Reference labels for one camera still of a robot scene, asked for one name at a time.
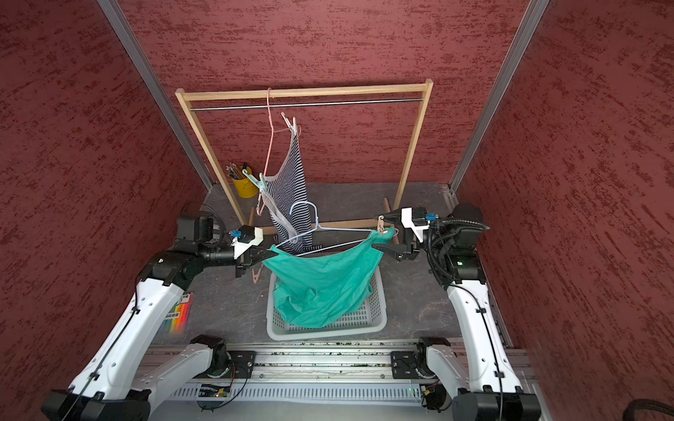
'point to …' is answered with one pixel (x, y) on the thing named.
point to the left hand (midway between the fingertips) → (273, 255)
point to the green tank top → (328, 288)
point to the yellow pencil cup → (244, 187)
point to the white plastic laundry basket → (369, 323)
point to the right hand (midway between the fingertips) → (373, 235)
